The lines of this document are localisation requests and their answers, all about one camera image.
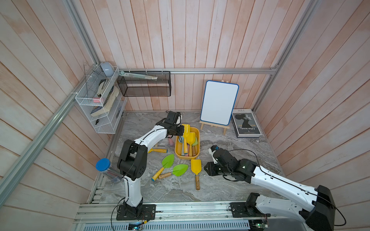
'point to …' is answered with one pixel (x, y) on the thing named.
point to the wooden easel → (225, 127)
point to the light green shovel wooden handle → (193, 147)
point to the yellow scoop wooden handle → (196, 167)
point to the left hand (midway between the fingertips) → (182, 132)
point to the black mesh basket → (135, 86)
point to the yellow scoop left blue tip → (161, 150)
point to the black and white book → (245, 123)
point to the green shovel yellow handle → (166, 162)
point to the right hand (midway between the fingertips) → (205, 167)
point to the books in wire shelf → (109, 99)
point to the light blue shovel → (181, 139)
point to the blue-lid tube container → (103, 164)
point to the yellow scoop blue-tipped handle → (186, 129)
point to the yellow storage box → (193, 130)
